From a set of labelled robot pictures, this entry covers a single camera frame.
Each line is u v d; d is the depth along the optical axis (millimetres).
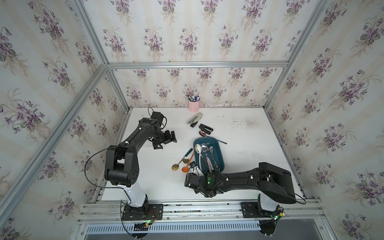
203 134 1035
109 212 748
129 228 690
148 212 714
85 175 459
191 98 1119
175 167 860
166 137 786
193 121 1086
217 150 936
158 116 746
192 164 745
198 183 613
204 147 948
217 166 877
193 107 1171
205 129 1043
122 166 463
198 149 930
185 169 863
